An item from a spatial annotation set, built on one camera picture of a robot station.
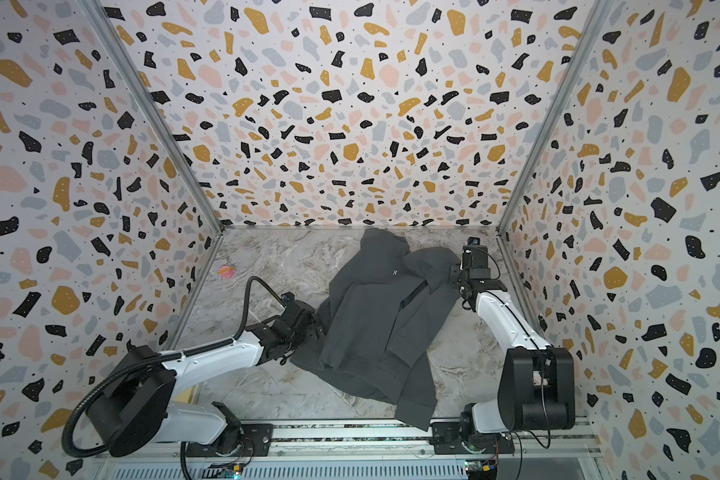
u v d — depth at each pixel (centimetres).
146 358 45
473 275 68
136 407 42
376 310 94
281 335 67
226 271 103
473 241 79
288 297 81
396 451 73
